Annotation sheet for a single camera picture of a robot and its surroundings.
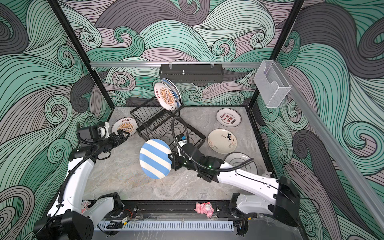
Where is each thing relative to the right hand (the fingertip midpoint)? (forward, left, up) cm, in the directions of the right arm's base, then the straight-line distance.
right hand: (168, 156), depth 70 cm
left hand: (+12, +25, 0) cm, 28 cm away
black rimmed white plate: (+9, -38, -21) cm, 44 cm away
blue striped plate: (+1, +8, -4) cm, 9 cm away
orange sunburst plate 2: (+36, +5, +7) cm, 37 cm away
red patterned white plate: (+43, -40, -22) cm, 63 cm away
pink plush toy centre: (-18, -18, -17) cm, 31 cm away
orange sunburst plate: (+35, +38, -21) cm, 56 cm away
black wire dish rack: (+35, +16, -18) cm, 42 cm away
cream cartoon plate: (+22, -33, -22) cm, 45 cm away
